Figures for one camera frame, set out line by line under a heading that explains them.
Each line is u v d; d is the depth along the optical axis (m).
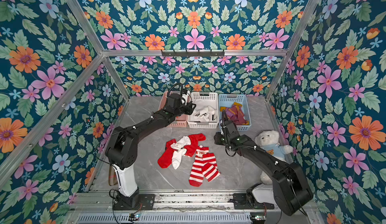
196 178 0.81
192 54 0.92
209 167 0.84
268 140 0.86
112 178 0.78
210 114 1.05
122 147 0.51
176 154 0.88
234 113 1.02
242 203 0.72
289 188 0.41
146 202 0.74
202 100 1.16
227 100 1.15
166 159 0.89
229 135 0.65
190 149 0.91
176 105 0.74
